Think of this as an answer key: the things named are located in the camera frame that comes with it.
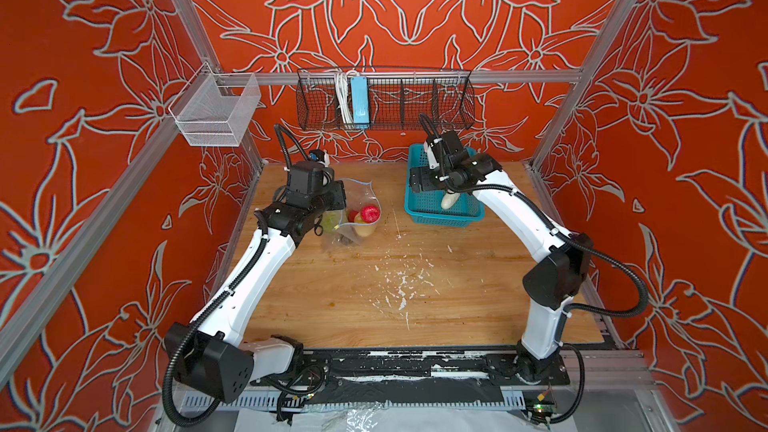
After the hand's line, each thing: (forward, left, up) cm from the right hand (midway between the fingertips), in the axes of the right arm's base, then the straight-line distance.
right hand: (420, 175), depth 83 cm
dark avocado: (-11, +23, -17) cm, 31 cm away
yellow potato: (-10, +17, -13) cm, 24 cm away
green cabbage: (-7, +27, -11) cm, 30 cm away
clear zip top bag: (-3, +18, -5) cm, 19 cm away
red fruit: (-4, +21, -13) cm, 25 cm away
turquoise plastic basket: (+7, -4, -24) cm, 25 cm away
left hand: (-6, +23, +4) cm, 24 cm away
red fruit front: (-8, +14, -7) cm, 18 cm away
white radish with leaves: (+6, -12, -20) cm, 24 cm away
